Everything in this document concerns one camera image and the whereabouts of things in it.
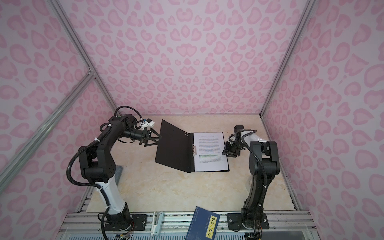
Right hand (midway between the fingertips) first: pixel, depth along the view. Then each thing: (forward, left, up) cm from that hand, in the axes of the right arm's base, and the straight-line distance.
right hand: (226, 152), depth 96 cm
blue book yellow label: (-40, +14, -1) cm, 42 cm away
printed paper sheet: (+4, +10, -2) cm, 11 cm away
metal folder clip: (+2, +21, -1) cm, 21 cm away
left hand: (-3, +39, +17) cm, 43 cm away
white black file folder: (+4, +34, -3) cm, 34 cm away
